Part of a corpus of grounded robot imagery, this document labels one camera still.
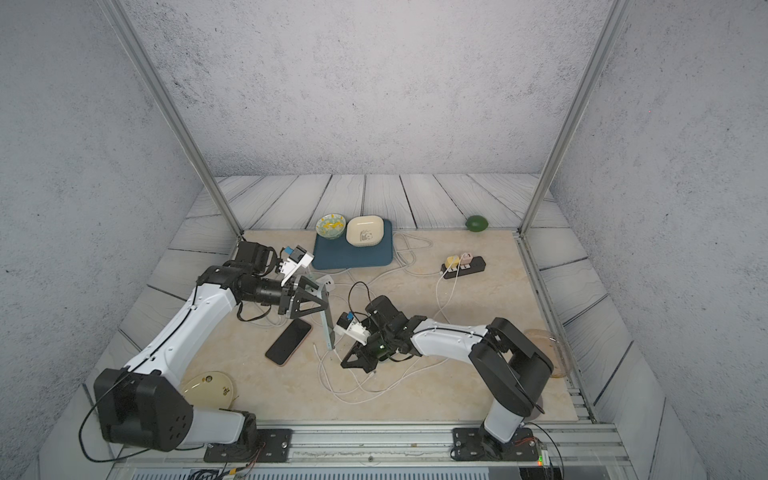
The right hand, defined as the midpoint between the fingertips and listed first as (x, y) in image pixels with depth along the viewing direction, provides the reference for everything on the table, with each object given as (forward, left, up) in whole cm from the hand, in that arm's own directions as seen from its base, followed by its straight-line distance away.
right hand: (346, 366), depth 77 cm
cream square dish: (+55, 0, -6) cm, 55 cm away
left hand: (+8, +3, +17) cm, 19 cm away
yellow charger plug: (+37, -32, -4) cm, 49 cm away
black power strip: (+39, -41, -8) cm, 58 cm away
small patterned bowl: (+57, +13, -5) cm, 58 cm away
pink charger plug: (+38, -36, -2) cm, 52 cm away
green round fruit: (+58, -43, -6) cm, 73 cm away
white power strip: (+31, +11, -5) cm, 33 cm away
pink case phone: (+9, +21, -9) cm, 24 cm away
